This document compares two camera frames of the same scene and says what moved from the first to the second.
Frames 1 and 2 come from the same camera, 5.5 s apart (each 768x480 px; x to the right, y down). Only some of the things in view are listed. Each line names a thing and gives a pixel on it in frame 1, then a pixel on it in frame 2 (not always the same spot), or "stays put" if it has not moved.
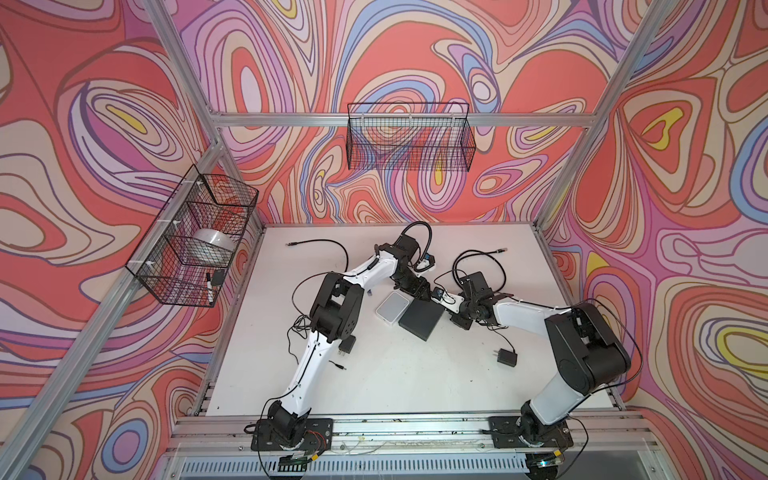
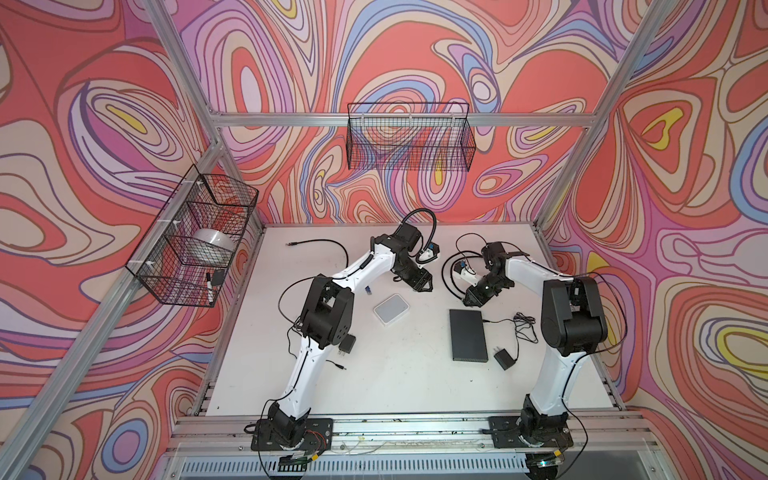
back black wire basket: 410,136 stays put
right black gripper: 465,323 to 473,295
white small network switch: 392,307 stays put
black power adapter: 507,357 stays put
